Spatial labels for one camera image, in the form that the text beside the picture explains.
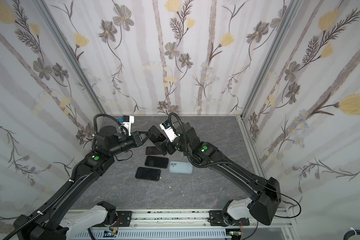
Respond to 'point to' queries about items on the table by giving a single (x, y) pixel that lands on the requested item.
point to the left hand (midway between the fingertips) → (149, 130)
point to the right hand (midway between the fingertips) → (160, 134)
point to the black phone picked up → (152, 150)
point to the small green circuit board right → (235, 233)
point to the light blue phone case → (181, 167)
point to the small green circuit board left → (107, 234)
